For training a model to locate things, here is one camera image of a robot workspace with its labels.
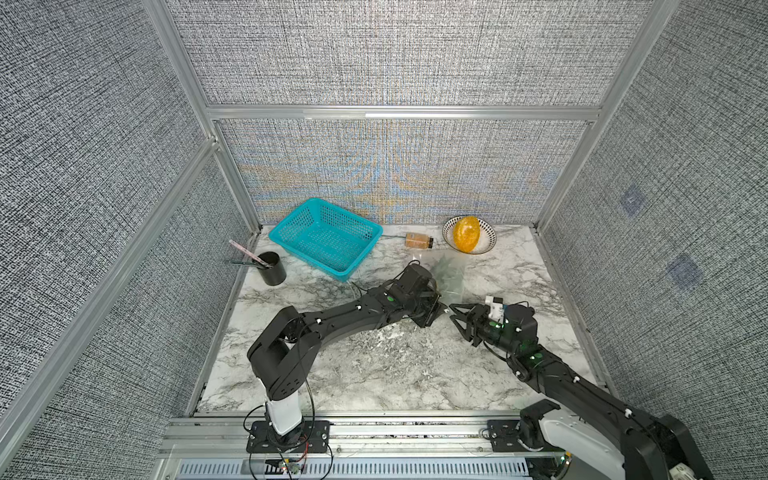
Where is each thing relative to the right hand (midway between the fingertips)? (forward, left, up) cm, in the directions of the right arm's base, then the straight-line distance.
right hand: (449, 303), depth 78 cm
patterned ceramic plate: (+37, -22, -16) cm, 46 cm away
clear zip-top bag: (+17, -4, -12) cm, 21 cm away
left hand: (0, -3, -1) cm, 3 cm away
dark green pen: (+17, +60, -4) cm, 62 cm away
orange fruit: (+35, -14, -12) cm, 39 cm away
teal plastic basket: (+39, +39, -18) cm, 58 cm away
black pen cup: (+19, +54, -14) cm, 59 cm away
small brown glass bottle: (+34, +4, -15) cm, 38 cm away
